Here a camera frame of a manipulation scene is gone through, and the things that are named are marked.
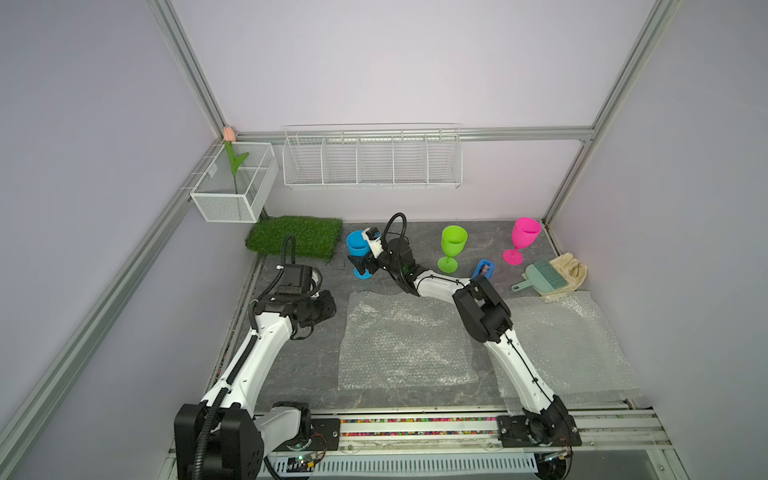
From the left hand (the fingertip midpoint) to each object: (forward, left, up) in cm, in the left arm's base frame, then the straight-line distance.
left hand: (334, 309), depth 82 cm
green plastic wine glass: (+20, -37, +2) cm, 42 cm away
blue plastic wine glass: (+21, -6, +2) cm, 22 cm away
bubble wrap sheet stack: (-9, -68, -13) cm, 70 cm away
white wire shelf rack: (+49, -29, +15) cm, 59 cm away
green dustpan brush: (+14, -69, -11) cm, 71 cm away
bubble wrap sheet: (-6, -19, -12) cm, 23 cm away
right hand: (+24, -6, -2) cm, 25 cm away
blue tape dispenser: (+17, -49, -9) cm, 53 cm away
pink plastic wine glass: (+22, -61, +3) cm, 65 cm away
